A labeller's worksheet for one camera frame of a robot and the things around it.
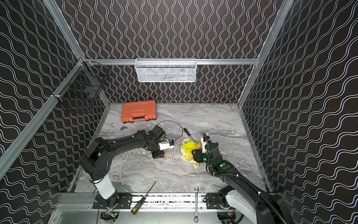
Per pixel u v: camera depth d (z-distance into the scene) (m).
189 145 0.88
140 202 0.73
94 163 0.47
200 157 0.75
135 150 0.63
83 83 0.97
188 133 1.02
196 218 0.70
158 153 0.80
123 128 1.04
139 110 1.10
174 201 0.76
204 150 0.75
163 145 0.81
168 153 0.92
